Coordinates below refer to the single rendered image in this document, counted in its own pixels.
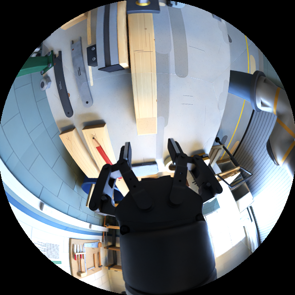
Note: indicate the grey ribbed floor mat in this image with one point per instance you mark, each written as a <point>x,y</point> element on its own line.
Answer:
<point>255,156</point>

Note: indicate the red pencil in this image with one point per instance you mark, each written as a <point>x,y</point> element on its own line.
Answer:
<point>102,152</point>

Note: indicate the white wall poster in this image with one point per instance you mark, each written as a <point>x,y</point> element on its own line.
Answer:
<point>48,252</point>

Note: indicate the dark curved flat wrench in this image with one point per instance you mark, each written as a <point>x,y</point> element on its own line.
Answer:
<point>61,85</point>

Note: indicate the green machine stand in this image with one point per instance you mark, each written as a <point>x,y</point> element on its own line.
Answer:
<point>34,65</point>

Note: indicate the wooden shelf unit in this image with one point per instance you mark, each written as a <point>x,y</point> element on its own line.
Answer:
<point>113,249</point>

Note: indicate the dark hold-down foot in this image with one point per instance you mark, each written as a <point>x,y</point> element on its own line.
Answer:
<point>142,8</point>

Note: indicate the pale wooden board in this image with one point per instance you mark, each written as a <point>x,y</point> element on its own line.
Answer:
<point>101,136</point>
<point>77,152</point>

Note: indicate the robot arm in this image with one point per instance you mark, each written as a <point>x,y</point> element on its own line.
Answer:
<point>278,124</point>

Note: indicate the grey flat steel wrench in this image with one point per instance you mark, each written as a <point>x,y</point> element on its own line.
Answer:
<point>80,71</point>

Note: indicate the grey router table fence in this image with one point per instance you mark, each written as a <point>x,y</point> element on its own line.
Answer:
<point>113,36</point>

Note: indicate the long maple setup bar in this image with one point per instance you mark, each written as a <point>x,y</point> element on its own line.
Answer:
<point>144,76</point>

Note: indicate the dark stop block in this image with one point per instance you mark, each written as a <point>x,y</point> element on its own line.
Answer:
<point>92,55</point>

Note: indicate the wooden tool board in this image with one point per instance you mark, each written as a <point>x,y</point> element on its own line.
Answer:
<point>86,257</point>

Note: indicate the wooden trolley with black frame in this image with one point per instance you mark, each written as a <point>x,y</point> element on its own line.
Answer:
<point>228,169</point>

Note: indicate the thin wooden strip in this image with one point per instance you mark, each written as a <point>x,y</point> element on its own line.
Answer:
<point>89,27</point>

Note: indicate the grey metal nut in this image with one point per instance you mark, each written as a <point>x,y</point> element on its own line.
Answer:
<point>45,83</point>

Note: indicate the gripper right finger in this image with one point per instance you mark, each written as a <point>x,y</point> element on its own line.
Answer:
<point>181,166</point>

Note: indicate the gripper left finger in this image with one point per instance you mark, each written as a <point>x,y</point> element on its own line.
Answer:
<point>104,184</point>

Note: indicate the grey rectangular block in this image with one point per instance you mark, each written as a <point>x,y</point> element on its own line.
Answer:
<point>145,168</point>

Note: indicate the white tape roll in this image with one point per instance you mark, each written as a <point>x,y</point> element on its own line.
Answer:
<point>169,164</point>

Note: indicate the pale wooden batten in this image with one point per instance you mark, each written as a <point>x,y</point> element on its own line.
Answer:
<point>75,21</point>

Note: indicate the blue bin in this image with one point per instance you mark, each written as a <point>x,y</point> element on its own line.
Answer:
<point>88,185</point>

